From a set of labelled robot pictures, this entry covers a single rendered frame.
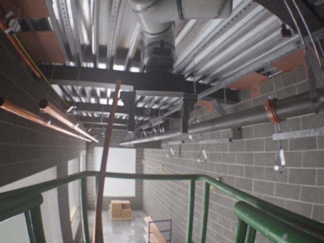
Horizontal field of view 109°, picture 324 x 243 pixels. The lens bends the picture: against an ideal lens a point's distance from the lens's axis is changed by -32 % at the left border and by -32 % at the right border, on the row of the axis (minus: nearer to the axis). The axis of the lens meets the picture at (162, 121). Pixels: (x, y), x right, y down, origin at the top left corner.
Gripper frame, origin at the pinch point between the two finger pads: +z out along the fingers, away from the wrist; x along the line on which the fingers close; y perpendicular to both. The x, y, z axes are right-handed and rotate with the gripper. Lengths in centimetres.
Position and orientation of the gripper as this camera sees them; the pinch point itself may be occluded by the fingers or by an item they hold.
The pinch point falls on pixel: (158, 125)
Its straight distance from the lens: 42.6
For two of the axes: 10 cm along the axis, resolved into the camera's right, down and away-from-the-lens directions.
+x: -10.0, -0.3, -0.7
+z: -0.2, 9.9, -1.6
